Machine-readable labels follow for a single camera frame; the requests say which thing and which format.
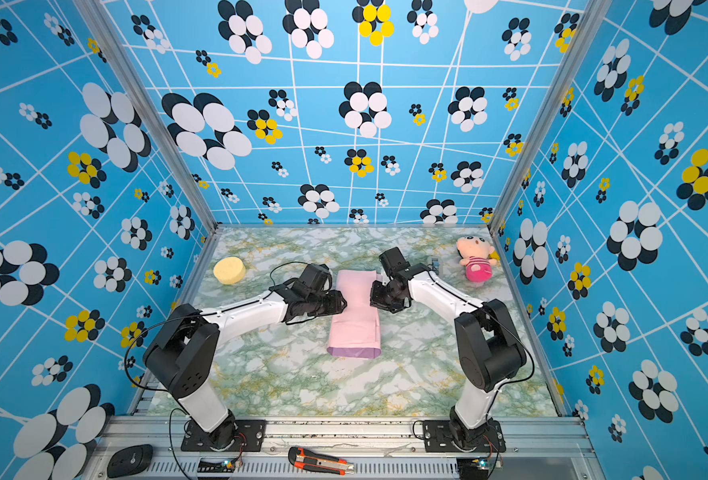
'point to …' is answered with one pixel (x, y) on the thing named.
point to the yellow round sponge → (229, 271)
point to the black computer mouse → (128, 461)
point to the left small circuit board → (226, 466)
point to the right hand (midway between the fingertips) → (374, 303)
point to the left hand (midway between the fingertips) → (345, 304)
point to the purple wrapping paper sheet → (355, 329)
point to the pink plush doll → (475, 251)
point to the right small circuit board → (482, 464)
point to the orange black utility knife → (308, 459)
